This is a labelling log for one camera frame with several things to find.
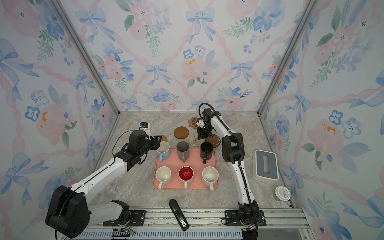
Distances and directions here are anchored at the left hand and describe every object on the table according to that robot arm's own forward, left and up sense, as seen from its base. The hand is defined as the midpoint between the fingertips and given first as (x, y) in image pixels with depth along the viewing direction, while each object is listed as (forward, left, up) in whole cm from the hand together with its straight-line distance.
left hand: (157, 135), depth 84 cm
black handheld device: (-37, -14, -14) cm, 42 cm away
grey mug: (-2, -14, -11) cm, 18 cm away
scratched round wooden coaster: (+11, -35, -19) cm, 41 cm away
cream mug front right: (-17, -30, -16) cm, 38 cm away
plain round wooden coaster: (+16, -11, -18) cm, 26 cm away
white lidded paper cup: (-27, -66, -12) cm, 72 cm away
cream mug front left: (-17, -3, -14) cm, 22 cm away
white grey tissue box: (-12, -62, -13) cm, 65 cm away
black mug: (-1, -28, -14) cm, 32 cm away
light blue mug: (-5, -3, -8) cm, 10 cm away
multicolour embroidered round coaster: (+9, -21, -18) cm, 28 cm away
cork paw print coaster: (+25, -19, -18) cm, 36 cm away
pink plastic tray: (-7, -21, -18) cm, 29 cm away
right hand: (+12, -24, -17) cm, 32 cm away
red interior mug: (-16, -16, -17) cm, 29 cm away
